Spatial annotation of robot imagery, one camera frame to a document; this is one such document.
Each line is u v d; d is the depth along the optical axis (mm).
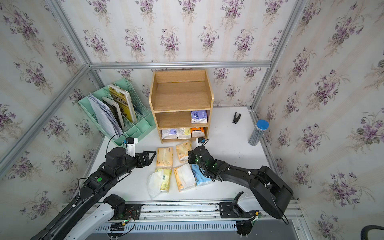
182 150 885
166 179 789
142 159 654
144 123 1043
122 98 935
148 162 654
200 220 713
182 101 804
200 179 808
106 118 814
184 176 800
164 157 878
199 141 765
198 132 956
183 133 954
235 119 1112
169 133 951
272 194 409
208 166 648
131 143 671
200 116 863
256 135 905
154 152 716
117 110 935
